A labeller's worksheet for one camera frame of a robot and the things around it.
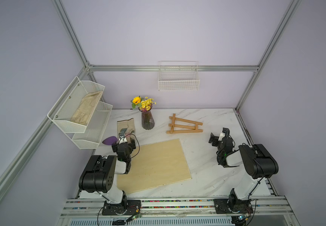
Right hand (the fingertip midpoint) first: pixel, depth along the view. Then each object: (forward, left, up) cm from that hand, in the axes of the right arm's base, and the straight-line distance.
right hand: (218, 136), depth 98 cm
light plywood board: (-19, +45, -3) cm, 49 cm away
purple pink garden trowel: (0, +78, -3) cm, 78 cm away
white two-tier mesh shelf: (-4, +90, +8) cm, 91 cm away
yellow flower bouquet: (+12, +51, +22) cm, 56 cm away
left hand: (-4, +67, +2) cm, 67 cm away
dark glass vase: (+10, +51, +7) cm, 52 cm away
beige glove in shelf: (+7, +83, +27) cm, 88 cm away
